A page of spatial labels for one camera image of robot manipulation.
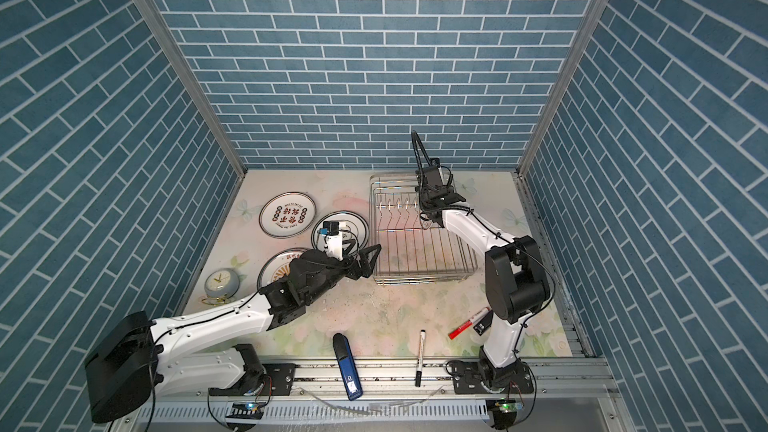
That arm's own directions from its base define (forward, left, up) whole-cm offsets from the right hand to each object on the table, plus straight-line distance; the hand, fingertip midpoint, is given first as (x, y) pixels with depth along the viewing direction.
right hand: (434, 188), depth 94 cm
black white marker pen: (-45, +2, -16) cm, 48 cm away
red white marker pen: (-36, -11, -17) cm, 41 cm away
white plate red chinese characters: (-4, +51, -14) cm, 53 cm away
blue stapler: (-50, +20, -13) cm, 55 cm away
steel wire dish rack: (-15, +6, -16) cm, 22 cm away
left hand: (-25, +17, +3) cm, 30 cm away
